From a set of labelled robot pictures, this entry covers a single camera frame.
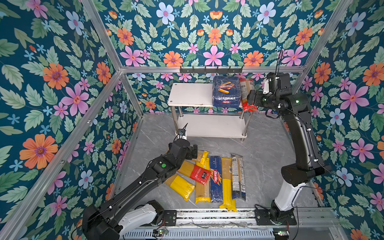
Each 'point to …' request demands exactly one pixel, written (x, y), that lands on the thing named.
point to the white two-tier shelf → (185, 95)
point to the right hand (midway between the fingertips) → (257, 96)
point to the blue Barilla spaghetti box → (216, 183)
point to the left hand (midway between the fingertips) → (191, 142)
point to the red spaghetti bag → (199, 174)
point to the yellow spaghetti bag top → (202, 156)
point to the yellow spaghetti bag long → (228, 203)
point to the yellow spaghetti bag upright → (203, 192)
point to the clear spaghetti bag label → (238, 187)
